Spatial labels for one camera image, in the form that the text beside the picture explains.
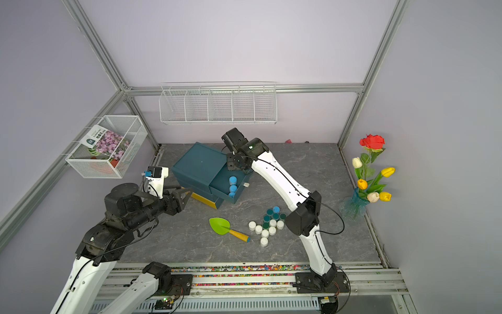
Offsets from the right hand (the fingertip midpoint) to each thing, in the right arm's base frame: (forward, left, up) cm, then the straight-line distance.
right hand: (235, 162), depth 82 cm
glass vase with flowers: (-15, -50, -12) cm, 53 cm away
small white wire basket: (-5, +55, +6) cm, 55 cm away
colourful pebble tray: (-38, -2, -25) cm, 45 cm away
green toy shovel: (-18, +7, -24) cm, 31 cm away
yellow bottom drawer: (-9, +15, -17) cm, 24 cm away
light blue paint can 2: (-9, +1, -6) cm, 11 cm away
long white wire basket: (+35, +9, +6) cm, 36 cm away
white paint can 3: (-18, -16, -21) cm, 32 cm away
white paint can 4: (-19, -19, -22) cm, 35 cm away
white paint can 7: (-26, -12, -21) cm, 36 cm away
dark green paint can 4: (-19, -13, -22) cm, 32 cm away
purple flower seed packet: (+1, +48, +11) cm, 49 cm away
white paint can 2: (-21, -10, -21) cm, 31 cm away
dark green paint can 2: (-15, -18, -21) cm, 31 cm away
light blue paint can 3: (-12, +1, -6) cm, 14 cm away
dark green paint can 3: (-16, -14, -22) cm, 30 cm away
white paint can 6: (-23, -12, -22) cm, 34 cm away
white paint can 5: (-21, -16, -21) cm, 34 cm away
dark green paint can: (-12, -15, -22) cm, 29 cm away
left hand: (-18, +14, +8) cm, 24 cm away
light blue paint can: (-6, +1, -6) cm, 8 cm away
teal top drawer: (-8, +6, -6) cm, 12 cm away
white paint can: (-19, -7, -22) cm, 30 cm away
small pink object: (+36, -29, -24) cm, 52 cm away
